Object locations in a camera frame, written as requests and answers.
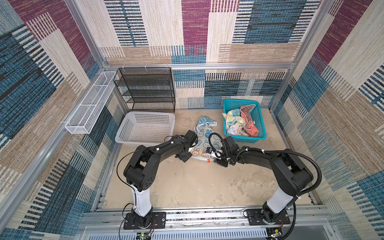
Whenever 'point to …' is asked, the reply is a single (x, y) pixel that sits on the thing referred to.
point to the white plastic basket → (144, 128)
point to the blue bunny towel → (202, 128)
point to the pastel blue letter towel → (233, 129)
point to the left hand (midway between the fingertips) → (182, 152)
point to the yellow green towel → (233, 117)
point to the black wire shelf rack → (147, 88)
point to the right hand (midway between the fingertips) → (218, 158)
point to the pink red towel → (250, 128)
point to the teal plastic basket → (256, 114)
